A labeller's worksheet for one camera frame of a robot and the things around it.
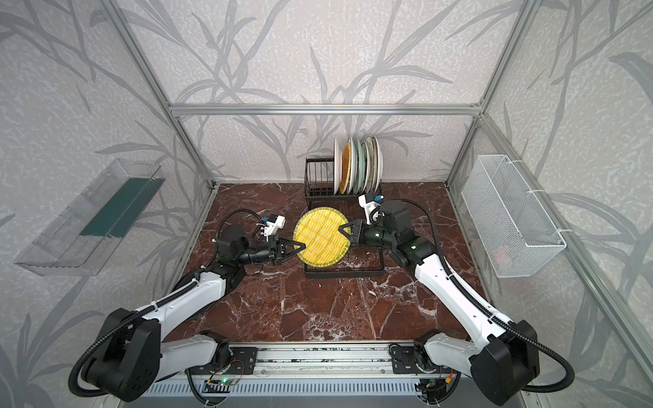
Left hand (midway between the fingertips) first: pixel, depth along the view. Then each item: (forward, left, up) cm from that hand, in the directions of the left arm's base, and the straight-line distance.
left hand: (302, 253), depth 71 cm
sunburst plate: (+25, -19, +10) cm, 33 cm away
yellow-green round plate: (+7, -4, +2) cm, 9 cm away
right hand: (+6, -10, +4) cm, 12 cm away
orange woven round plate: (+25, -12, +10) cm, 30 cm away
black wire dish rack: (+10, -20, -23) cm, 32 cm away
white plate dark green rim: (+25, -10, +11) cm, 29 cm away
